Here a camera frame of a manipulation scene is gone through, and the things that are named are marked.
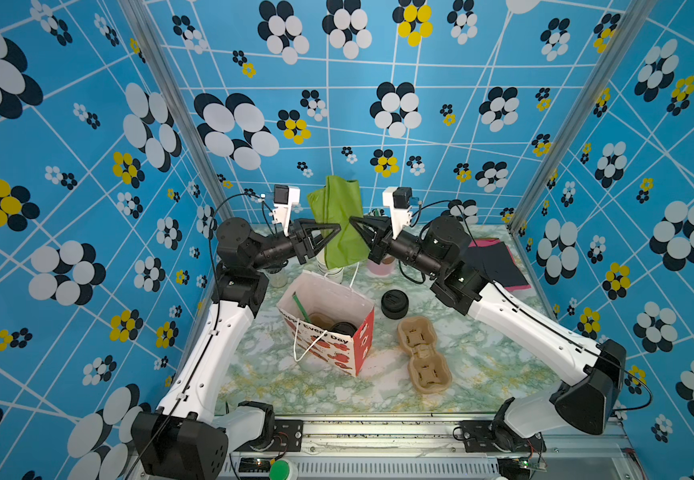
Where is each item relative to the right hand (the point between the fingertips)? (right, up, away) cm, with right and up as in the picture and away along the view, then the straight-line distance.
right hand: (355, 220), depth 60 cm
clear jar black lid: (-27, -16, +41) cm, 51 cm away
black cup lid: (-3, -27, +19) cm, 33 cm away
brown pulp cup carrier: (+20, -39, +21) cm, 49 cm away
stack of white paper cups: (-6, -14, +33) cm, 36 cm away
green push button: (-16, -52, +1) cm, 55 cm away
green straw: (-14, -23, +20) cm, 33 cm away
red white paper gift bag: (-3, -20, +16) cm, 26 cm away
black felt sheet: (+50, -10, +41) cm, 66 cm away
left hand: (-3, -2, -1) cm, 4 cm away
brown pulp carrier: (-10, -27, +28) cm, 41 cm away
